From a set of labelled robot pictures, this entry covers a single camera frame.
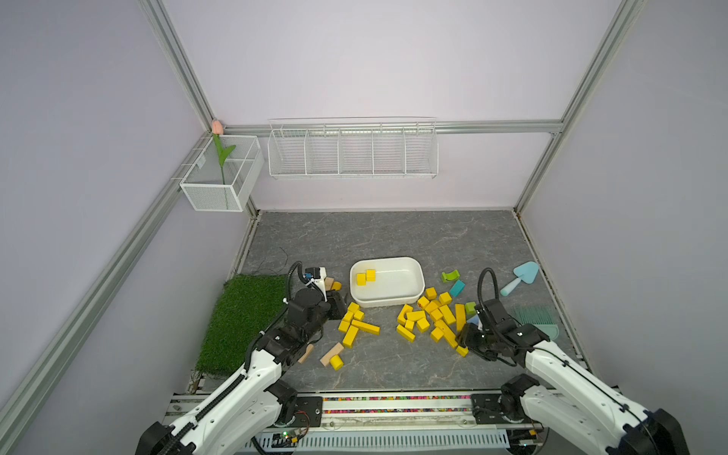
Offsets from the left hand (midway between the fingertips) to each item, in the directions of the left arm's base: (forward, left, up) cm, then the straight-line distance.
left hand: (344, 292), depth 80 cm
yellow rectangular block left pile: (-8, -1, -13) cm, 15 cm away
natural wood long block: (-11, +4, -14) cm, 19 cm away
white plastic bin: (+12, -15, -15) cm, 24 cm away
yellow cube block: (+14, -8, -14) cm, 21 cm away
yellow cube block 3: (+11, -5, -13) cm, 18 cm away
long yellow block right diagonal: (-9, -31, -14) cm, 35 cm away
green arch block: (+11, -38, -14) cm, 41 cm away
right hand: (-11, -34, -13) cm, 38 cm away
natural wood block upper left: (+11, +6, -13) cm, 18 cm away
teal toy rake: (-6, -61, -14) cm, 63 cm away
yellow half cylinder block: (-15, +3, -14) cm, 20 cm away
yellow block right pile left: (-9, -19, -13) cm, 25 cm away
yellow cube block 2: (-15, -34, -13) cm, 39 cm away
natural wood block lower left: (-13, +13, -14) cm, 23 cm away
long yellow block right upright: (-4, -36, -13) cm, 38 cm away
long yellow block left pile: (-5, -6, -13) cm, 15 cm away
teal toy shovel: (+11, -65, -15) cm, 67 cm away
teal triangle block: (+6, -38, -14) cm, 41 cm away
